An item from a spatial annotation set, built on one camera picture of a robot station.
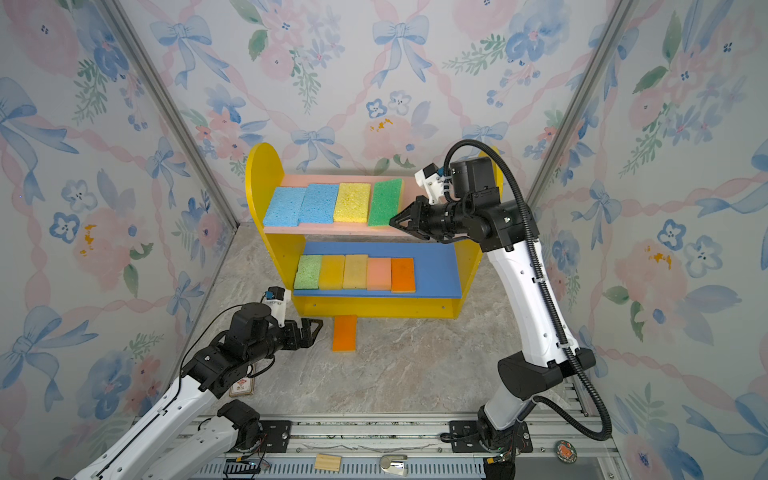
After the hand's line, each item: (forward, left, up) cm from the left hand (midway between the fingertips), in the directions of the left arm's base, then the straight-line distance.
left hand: (309, 320), depth 76 cm
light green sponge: (+15, +4, -1) cm, 15 cm away
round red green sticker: (-26, -63, -16) cm, 70 cm away
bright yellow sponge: (+17, -3, -2) cm, 17 cm away
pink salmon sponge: (+15, -17, -1) cm, 23 cm away
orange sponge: (+15, -24, -1) cm, 29 cm away
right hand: (+10, -21, +26) cm, 35 cm away
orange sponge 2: (+4, -7, -16) cm, 18 cm away
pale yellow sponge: (+17, -10, -1) cm, 20 cm away
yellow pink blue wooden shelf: (+22, -5, 0) cm, 23 cm away
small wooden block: (-28, -6, -16) cm, 33 cm away
